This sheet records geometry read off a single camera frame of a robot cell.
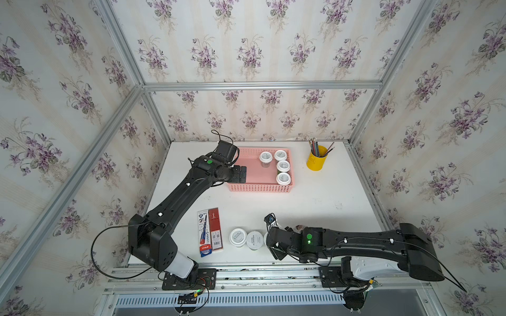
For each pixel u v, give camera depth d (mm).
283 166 1001
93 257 382
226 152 607
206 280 725
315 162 1014
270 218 663
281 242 540
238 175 717
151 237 401
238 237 779
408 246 413
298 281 733
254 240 767
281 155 1046
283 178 956
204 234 835
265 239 597
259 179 983
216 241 813
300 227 819
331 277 735
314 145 985
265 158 1042
